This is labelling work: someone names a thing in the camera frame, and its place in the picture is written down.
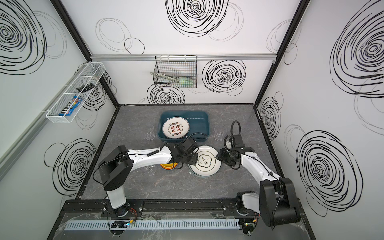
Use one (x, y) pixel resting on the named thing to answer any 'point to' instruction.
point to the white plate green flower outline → (207, 165)
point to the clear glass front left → (151, 170)
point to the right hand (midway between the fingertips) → (217, 158)
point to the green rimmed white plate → (205, 175)
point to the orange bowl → (169, 166)
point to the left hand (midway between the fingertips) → (197, 159)
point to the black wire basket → (183, 67)
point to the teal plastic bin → (199, 122)
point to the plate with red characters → (175, 127)
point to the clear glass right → (219, 130)
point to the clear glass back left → (150, 135)
